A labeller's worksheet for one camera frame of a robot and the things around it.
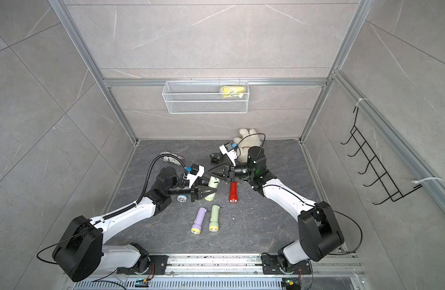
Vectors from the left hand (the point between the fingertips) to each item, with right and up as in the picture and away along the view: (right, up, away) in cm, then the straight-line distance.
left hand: (216, 184), depth 71 cm
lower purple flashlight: (-10, -22, +10) cm, 26 cm away
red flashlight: (+8, -9, +20) cm, 23 cm away
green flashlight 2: (-2, -18, +12) cm, 22 cm away
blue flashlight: (-19, -10, +19) cm, 29 cm away
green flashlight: (-1, +2, -4) cm, 4 cm away
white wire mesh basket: (-8, +45, +30) cm, 54 cm away
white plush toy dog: (+16, +22, +37) cm, 45 cm away
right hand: (-2, +4, -2) cm, 5 cm away
